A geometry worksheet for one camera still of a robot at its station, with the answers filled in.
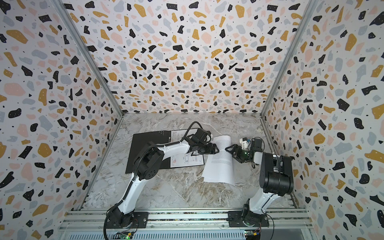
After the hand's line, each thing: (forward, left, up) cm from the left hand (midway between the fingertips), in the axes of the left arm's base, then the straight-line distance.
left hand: (217, 149), depth 94 cm
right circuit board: (-43, -14, -6) cm, 46 cm away
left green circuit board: (-43, +47, -6) cm, 63 cm away
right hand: (0, -7, 0) cm, 7 cm away
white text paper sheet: (-11, 0, -3) cm, 11 cm away
